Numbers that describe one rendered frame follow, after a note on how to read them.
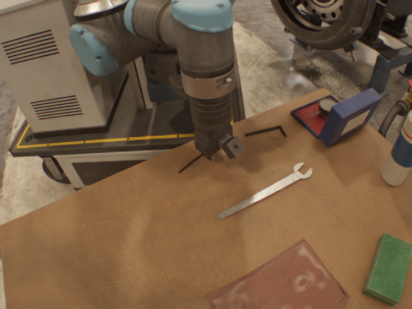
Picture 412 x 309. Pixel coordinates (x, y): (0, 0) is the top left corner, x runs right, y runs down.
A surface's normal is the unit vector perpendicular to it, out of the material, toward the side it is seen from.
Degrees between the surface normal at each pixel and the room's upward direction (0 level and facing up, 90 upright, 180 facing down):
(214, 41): 90
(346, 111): 10
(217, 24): 87
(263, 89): 0
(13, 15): 90
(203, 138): 70
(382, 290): 0
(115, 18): 87
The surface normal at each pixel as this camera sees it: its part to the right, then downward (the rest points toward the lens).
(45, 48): -0.01, 0.74
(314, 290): 0.04, -0.75
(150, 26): -0.68, 0.44
